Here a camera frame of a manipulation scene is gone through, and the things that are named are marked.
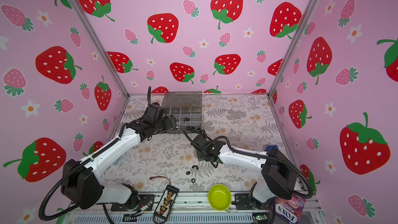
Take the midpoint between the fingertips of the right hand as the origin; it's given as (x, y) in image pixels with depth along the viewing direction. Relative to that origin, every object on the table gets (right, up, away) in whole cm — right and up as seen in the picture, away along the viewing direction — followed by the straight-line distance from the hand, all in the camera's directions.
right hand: (200, 151), depth 84 cm
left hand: (-17, +17, 0) cm, 24 cm away
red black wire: (-27, -14, -3) cm, 30 cm away
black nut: (-4, -15, -3) cm, 16 cm away
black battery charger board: (-16, -23, -13) cm, 31 cm away
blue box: (+40, +2, +2) cm, 40 cm away
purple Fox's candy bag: (+42, -23, -14) cm, 50 cm away
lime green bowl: (+10, -20, -9) cm, 24 cm away
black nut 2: (-7, -11, -1) cm, 13 cm away
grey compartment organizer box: (-12, +25, +31) cm, 41 cm away
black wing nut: (-3, -9, +1) cm, 9 cm away
